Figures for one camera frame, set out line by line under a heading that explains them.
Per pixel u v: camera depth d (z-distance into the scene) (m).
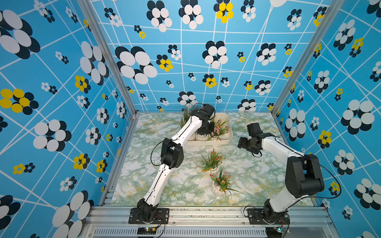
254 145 0.69
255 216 0.72
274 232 0.71
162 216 0.73
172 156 0.63
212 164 0.82
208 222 0.72
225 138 1.04
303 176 0.46
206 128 0.84
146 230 0.72
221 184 0.71
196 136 0.97
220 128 0.88
